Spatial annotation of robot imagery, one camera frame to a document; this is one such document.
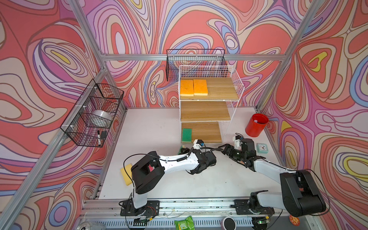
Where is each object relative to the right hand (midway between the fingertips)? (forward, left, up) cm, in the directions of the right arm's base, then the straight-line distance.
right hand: (222, 153), depth 89 cm
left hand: (-2, +24, +6) cm, 25 cm away
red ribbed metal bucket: (+18, -26, +7) cm, 33 cm away
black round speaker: (-36, +5, +1) cm, 36 cm away
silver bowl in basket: (+6, +65, +31) cm, 72 cm away
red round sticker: (-36, -30, -5) cm, 47 cm away
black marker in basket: (-1, +67, +22) cm, 71 cm away
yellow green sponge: (0, +26, +9) cm, 27 cm away
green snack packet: (-36, +24, -3) cm, 43 cm away
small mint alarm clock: (+4, -27, -2) cm, 28 cm away
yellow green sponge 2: (+16, +22, -2) cm, 27 cm away
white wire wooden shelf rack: (+14, +9, +20) cm, 26 cm away
